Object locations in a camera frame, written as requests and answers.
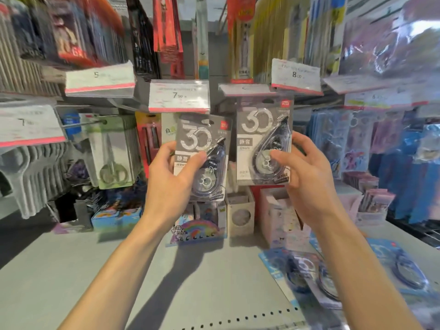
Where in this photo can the person's right hand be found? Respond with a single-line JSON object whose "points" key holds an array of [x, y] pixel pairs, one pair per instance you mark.
{"points": [[316, 192]]}

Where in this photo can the person's left hand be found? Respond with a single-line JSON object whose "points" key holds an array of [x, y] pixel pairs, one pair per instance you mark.
{"points": [[165, 195]]}

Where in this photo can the grey correction tape pack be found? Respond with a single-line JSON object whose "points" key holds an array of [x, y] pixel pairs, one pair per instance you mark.
{"points": [[192, 134], [254, 120]]}

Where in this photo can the pile of assorted correction tapes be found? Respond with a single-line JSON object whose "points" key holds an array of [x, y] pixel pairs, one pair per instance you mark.
{"points": [[299, 268]]}

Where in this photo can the person's left forearm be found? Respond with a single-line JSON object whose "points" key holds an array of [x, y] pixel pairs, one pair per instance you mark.
{"points": [[113, 281]]}

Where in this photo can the person's right forearm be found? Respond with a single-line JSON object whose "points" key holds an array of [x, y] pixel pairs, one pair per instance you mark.
{"points": [[367, 281]]}

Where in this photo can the white pink display carton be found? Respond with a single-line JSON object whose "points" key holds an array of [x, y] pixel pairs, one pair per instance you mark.
{"points": [[282, 219]]}

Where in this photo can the rainbow print display box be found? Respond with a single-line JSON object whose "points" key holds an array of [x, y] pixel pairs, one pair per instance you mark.
{"points": [[199, 230]]}

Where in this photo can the row of blue character packs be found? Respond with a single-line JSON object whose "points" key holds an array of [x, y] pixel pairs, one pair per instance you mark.
{"points": [[337, 144]]}

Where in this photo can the blue card box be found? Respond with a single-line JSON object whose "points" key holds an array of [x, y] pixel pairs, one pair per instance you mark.
{"points": [[117, 218]]}

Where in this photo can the red carton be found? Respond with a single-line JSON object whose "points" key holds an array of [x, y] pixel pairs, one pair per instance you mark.
{"points": [[261, 192]]}

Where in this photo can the red pen set pack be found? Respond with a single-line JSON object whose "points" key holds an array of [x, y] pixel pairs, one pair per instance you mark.
{"points": [[149, 140]]}

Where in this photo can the pink card pack display box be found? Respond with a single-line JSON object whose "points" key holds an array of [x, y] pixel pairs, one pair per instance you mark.
{"points": [[374, 202]]}

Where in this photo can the row of green scissors packs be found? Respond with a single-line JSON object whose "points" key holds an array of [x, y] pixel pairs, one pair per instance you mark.
{"points": [[113, 154]]}

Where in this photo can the beige box round window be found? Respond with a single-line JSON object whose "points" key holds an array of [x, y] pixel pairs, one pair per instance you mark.
{"points": [[240, 213]]}

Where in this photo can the lilac hanging pencil case pack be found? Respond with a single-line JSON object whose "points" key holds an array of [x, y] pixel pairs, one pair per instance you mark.
{"points": [[386, 134]]}

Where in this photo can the blue bagged goods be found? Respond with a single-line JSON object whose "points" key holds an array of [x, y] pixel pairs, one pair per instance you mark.
{"points": [[409, 182]]}

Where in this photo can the purple black card box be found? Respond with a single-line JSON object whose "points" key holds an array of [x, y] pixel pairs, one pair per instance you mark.
{"points": [[68, 213]]}

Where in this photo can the white price tag red stripe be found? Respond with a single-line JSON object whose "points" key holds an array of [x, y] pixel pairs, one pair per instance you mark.
{"points": [[178, 96], [29, 125], [295, 77], [398, 97], [99, 80], [354, 84], [247, 90], [354, 101]]}

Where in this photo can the metal peg hook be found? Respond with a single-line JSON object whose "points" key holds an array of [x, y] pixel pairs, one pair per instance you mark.
{"points": [[82, 124]]}

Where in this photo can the row of clear scissors packs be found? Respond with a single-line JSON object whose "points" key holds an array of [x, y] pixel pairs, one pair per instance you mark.
{"points": [[31, 178]]}

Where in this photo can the white teal pen pack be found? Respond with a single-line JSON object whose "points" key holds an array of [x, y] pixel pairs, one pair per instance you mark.
{"points": [[202, 41]]}

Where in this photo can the row of black packs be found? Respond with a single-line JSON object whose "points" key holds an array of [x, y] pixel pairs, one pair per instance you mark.
{"points": [[142, 37]]}

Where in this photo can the row of yellow refill packs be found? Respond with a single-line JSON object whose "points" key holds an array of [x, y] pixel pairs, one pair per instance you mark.
{"points": [[282, 34]]}

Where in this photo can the row of blue yellow packs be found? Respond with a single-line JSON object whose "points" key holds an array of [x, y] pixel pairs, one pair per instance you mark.
{"points": [[326, 30]]}

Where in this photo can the row of red hanging packs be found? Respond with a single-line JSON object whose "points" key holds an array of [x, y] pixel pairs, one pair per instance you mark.
{"points": [[168, 30]]}

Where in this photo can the clear bagged pink goods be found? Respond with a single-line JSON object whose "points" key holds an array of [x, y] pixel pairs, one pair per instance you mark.
{"points": [[388, 41]]}

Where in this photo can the row of orange refill packs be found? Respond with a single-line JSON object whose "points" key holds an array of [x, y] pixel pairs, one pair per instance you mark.
{"points": [[242, 41]]}

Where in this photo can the row of grey white packs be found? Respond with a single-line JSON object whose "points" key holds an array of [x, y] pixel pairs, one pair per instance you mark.
{"points": [[24, 65]]}

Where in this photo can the row of dark toy packs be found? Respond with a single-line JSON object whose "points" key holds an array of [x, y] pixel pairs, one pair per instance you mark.
{"points": [[27, 27]]}

